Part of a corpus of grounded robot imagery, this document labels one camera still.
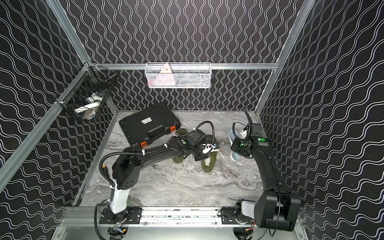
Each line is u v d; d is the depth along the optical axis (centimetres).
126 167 53
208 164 90
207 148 74
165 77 90
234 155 76
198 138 67
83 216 76
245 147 59
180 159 95
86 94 93
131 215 74
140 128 101
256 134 63
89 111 83
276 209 39
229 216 73
